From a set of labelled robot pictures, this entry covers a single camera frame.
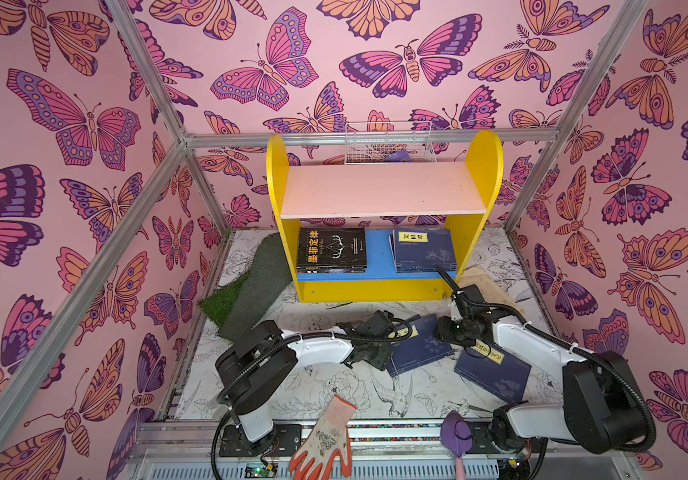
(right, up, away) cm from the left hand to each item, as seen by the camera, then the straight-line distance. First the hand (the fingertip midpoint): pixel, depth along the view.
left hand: (384, 351), depth 87 cm
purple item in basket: (+6, +60, +8) cm, 60 cm away
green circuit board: (-32, -24, -15) cm, 43 cm away
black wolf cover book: (-16, +24, 0) cm, 29 cm away
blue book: (+16, +26, +2) cm, 31 cm away
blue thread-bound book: (+12, +24, +1) cm, 27 cm away
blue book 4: (+10, +31, +5) cm, 33 cm away
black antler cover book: (-15, +31, +4) cm, 35 cm away
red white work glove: (-15, -17, -16) cm, 28 cm away
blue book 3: (+12, +2, +1) cm, 12 cm away
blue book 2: (+31, -4, -2) cm, 32 cm away
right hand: (+17, +6, +2) cm, 18 cm away
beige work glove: (+39, +16, +16) cm, 45 cm away
